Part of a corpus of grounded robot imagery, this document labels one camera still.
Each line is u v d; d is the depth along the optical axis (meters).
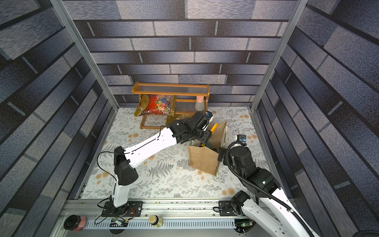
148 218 0.72
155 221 0.60
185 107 1.21
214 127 0.79
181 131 0.52
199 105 0.96
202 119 0.57
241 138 0.58
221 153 0.62
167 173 0.86
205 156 0.79
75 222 0.64
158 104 0.94
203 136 0.67
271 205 0.42
